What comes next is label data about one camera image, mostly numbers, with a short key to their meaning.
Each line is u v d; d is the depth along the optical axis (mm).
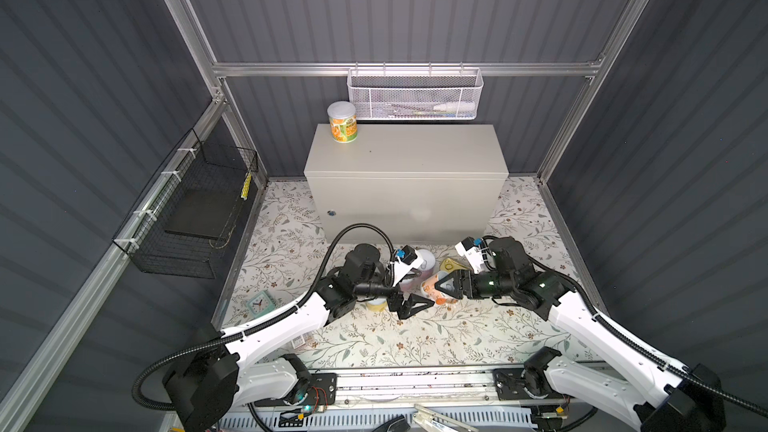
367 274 623
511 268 595
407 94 1238
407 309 637
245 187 828
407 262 634
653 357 423
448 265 911
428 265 902
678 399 397
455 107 867
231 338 430
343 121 771
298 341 788
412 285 889
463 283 657
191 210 725
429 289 734
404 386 754
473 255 708
